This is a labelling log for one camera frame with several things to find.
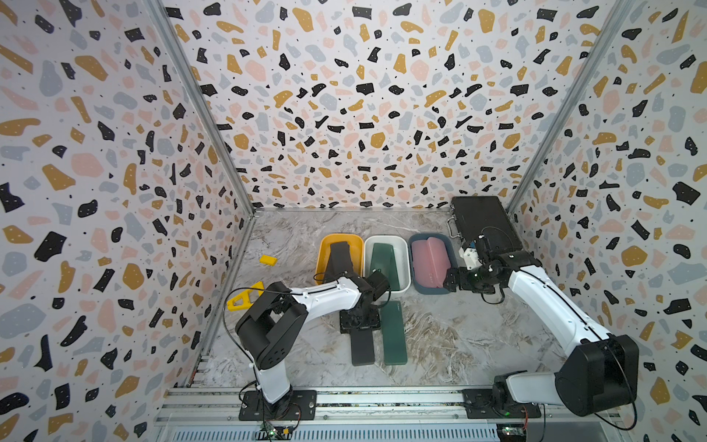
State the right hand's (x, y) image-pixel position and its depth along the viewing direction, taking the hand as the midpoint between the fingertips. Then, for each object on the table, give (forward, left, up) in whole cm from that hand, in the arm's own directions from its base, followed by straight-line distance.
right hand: (457, 283), depth 84 cm
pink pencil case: (+14, +5, -8) cm, 17 cm away
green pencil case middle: (-14, +19, -13) cm, 27 cm away
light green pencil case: (+16, +23, -10) cm, 30 cm away
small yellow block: (+15, +66, -10) cm, 68 cm away
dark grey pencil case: (+14, +39, -9) cm, 42 cm away
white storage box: (+17, +16, -11) cm, 26 cm away
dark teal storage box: (+22, -3, -7) cm, 23 cm away
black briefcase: (+42, -18, -13) cm, 48 cm away
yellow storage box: (+18, +45, -7) cm, 49 cm away
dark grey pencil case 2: (-18, +28, -10) cm, 35 cm away
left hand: (-10, +26, -11) cm, 30 cm away
